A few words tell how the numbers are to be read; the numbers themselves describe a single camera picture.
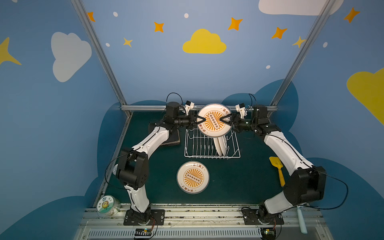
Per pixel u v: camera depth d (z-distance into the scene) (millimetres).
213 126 782
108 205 702
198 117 793
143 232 730
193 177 882
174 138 1049
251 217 744
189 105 783
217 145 860
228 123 718
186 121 755
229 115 742
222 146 883
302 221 730
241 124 718
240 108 760
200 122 783
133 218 686
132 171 481
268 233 733
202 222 734
